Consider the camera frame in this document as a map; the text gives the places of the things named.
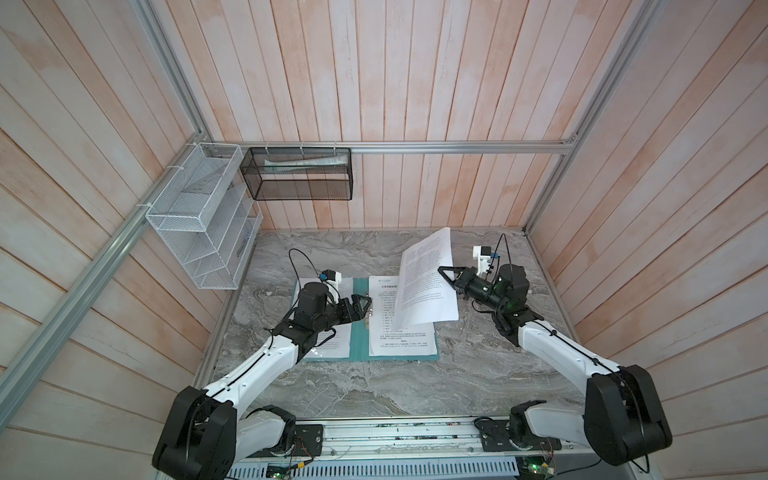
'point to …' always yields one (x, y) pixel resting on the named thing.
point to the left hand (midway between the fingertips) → (361, 308)
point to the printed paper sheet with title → (385, 340)
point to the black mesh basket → (299, 173)
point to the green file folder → (360, 345)
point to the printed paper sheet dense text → (335, 342)
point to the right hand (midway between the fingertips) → (438, 269)
